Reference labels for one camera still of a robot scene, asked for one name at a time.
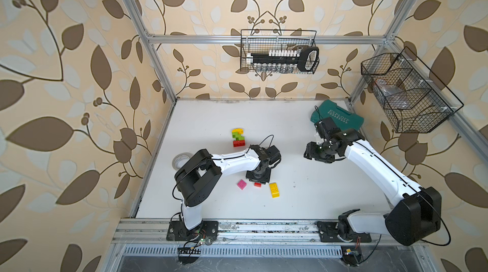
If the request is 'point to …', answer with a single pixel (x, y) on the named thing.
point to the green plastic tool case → (344, 119)
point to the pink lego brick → (241, 184)
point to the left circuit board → (188, 255)
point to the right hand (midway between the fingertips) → (310, 156)
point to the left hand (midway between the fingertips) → (261, 179)
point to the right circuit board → (352, 257)
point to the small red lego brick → (258, 184)
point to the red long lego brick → (239, 143)
